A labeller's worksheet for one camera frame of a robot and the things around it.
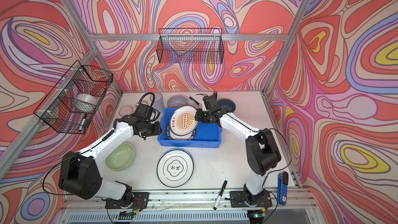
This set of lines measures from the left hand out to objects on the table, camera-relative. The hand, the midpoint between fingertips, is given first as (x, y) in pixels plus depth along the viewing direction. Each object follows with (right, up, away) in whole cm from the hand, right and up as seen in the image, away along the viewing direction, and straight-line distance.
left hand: (161, 129), depth 86 cm
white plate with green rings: (+8, -20, -4) cm, 22 cm away
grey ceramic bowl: (+4, +17, +24) cm, 30 cm away
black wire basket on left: (-42, +14, -12) cm, 45 cm away
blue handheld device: (+62, -24, -11) cm, 68 cm away
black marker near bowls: (+16, +18, +28) cm, 37 cm away
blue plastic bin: (+26, -5, +7) cm, 28 cm away
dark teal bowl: (+41, +15, +19) cm, 48 cm away
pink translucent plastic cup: (-24, +11, +8) cm, 28 cm away
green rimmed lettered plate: (+6, -5, +4) cm, 9 cm away
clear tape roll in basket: (-31, +15, -16) cm, 38 cm away
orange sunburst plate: (+12, +4, +5) cm, 13 cm away
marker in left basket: (-34, +5, -14) cm, 37 cm away
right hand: (+19, +6, +3) cm, 20 cm away
